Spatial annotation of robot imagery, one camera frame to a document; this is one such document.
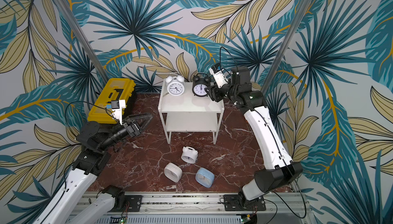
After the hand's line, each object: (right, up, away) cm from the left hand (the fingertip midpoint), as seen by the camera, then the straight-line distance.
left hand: (150, 118), depth 59 cm
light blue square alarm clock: (+22, -30, +17) cm, 41 cm away
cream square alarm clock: (+6, -28, +17) cm, 33 cm away
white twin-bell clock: (+14, -21, +22) cm, 34 cm away
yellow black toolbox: (-35, +17, +39) cm, 55 cm away
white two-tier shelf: (+14, +2, +10) cm, 17 cm away
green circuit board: (-17, -48, +12) cm, 53 cm away
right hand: (+25, +15, +11) cm, 31 cm away
